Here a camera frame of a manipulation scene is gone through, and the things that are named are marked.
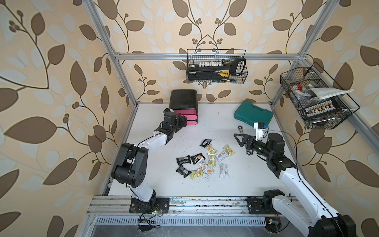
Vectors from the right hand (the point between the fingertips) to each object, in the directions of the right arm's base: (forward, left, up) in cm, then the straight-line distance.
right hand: (238, 135), depth 79 cm
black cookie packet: (-5, +31, -17) cm, 36 cm away
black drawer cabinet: (+33, +30, -3) cm, 45 cm away
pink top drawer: (+26, +29, -8) cm, 40 cm away
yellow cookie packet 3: (-14, +23, -16) cm, 31 cm away
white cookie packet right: (-3, +8, -18) cm, 20 cm away
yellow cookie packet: (-1, +2, -17) cm, 17 cm away
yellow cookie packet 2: (-5, +14, -18) cm, 23 cm away
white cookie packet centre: (-9, +19, -17) cm, 27 cm away
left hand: (+16, +28, -2) cm, 32 cm away
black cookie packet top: (+5, +17, -16) cm, 24 cm away
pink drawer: (+19, +26, -6) cm, 33 cm away
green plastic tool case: (+29, -18, -16) cm, 38 cm away
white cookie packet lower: (-14, +17, -18) cm, 29 cm away
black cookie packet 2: (-5, +24, -17) cm, 30 cm away
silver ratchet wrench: (-1, -10, -19) cm, 22 cm away
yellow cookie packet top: (+1, +14, -18) cm, 23 cm away
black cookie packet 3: (-12, +31, -16) cm, 37 cm away
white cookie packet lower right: (-12, +8, -18) cm, 23 cm away
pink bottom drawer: (+22, +26, -16) cm, 38 cm away
